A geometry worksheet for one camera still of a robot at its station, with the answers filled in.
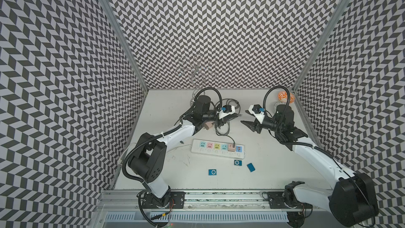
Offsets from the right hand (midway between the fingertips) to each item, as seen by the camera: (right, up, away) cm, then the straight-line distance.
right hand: (244, 117), depth 78 cm
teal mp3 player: (+4, -27, +5) cm, 28 cm away
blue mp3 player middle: (-2, -25, +6) cm, 26 cm away
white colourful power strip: (-13, -18, +9) cm, 24 cm away
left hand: (-5, +2, 0) cm, 5 cm away
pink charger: (-19, -6, +20) cm, 28 cm away
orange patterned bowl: (+34, +12, +33) cm, 49 cm away
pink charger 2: (-6, -17, +5) cm, 19 cm away
